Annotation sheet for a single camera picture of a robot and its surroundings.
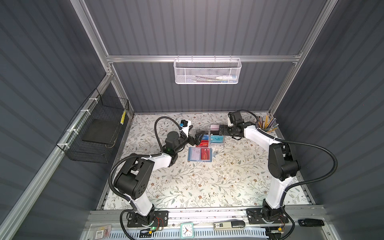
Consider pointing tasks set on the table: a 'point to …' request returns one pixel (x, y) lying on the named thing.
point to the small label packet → (104, 231)
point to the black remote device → (311, 222)
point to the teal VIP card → (217, 138)
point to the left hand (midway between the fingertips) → (198, 128)
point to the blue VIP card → (205, 137)
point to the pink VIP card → (214, 127)
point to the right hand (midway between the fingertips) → (226, 131)
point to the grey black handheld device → (228, 225)
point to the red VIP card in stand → (204, 143)
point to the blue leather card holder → (206, 154)
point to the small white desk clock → (187, 230)
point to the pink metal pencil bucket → (268, 131)
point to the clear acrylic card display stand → (215, 134)
